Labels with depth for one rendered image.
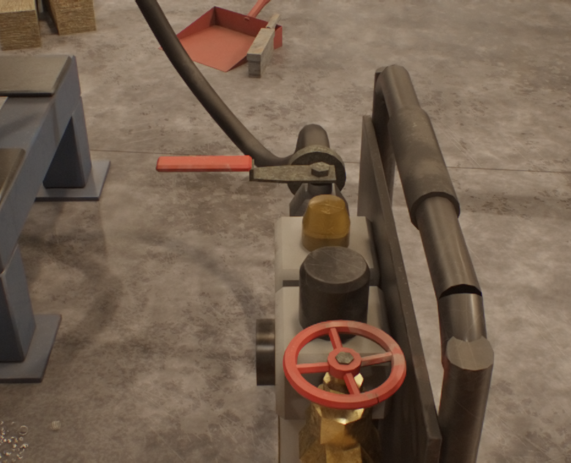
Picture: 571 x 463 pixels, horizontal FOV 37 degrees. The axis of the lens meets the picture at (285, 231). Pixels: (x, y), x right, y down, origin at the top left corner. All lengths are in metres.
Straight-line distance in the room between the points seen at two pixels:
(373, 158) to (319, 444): 0.27
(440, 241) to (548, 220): 1.12
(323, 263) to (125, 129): 1.33
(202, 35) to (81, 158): 0.82
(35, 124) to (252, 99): 0.73
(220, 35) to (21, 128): 1.08
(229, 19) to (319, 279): 1.86
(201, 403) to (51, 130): 0.52
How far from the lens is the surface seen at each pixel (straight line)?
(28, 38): 2.34
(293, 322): 0.59
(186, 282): 1.39
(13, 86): 1.48
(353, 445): 0.53
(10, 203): 1.21
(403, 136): 0.59
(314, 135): 0.84
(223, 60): 2.18
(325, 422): 0.52
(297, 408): 0.59
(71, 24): 2.41
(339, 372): 0.49
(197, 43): 2.29
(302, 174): 0.74
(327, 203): 0.64
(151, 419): 1.17
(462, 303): 0.46
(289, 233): 0.68
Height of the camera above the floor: 0.84
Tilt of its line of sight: 34 degrees down
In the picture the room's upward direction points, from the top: straight up
